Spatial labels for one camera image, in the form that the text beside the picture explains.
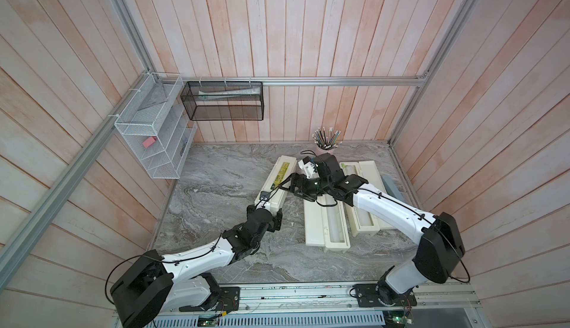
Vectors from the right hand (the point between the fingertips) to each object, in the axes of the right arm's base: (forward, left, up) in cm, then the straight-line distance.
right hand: (285, 189), depth 78 cm
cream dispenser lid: (-12, -11, -13) cm, 20 cm away
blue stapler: (+11, -47, -15) cm, 50 cm away
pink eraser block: (+14, +51, +9) cm, 54 cm away
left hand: (-3, +6, -10) cm, 12 cm away
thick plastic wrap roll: (-9, -20, -16) cm, 28 cm away
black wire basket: (+46, +30, +6) cm, 56 cm away
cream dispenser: (-3, +5, +1) cm, 6 cm away
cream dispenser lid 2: (+19, -38, -13) cm, 44 cm away
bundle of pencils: (+35, -20, -10) cm, 41 cm away
